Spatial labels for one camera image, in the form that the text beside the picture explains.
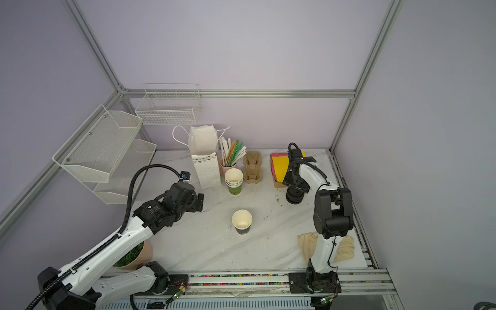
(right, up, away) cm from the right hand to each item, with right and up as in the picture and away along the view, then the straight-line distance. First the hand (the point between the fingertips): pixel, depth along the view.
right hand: (294, 184), depth 95 cm
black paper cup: (-26, -15, -9) cm, 31 cm away
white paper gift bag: (-48, +21, +10) cm, 53 cm away
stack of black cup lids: (0, -6, +1) cm, 6 cm away
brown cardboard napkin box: (-8, -1, +6) cm, 10 cm away
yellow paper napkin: (-4, +9, +14) cm, 17 cm away
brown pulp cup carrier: (-21, +6, +10) cm, 24 cm away
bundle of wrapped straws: (-31, +17, +4) cm, 36 cm away
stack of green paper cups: (-30, +3, -1) cm, 30 cm away
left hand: (-47, -3, -18) cm, 50 cm away
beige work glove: (+4, -25, -11) cm, 27 cm away
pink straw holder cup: (-36, +7, +5) cm, 37 cm away
